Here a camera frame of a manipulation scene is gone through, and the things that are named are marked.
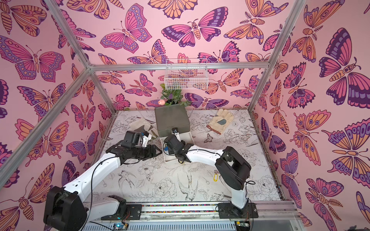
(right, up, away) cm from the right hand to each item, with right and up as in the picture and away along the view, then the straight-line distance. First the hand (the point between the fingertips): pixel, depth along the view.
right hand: (170, 146), depth 89 cm
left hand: (-5, -2, -8) cm, 9 cm away
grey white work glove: (-25, +12, +21) cm, 34 cm away
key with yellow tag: (+28, -17, -4) cm, 33 cm away
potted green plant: (0, +28, +6) cm, 29 cm away
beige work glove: (+37, +16, +24) cm, 47 cm away
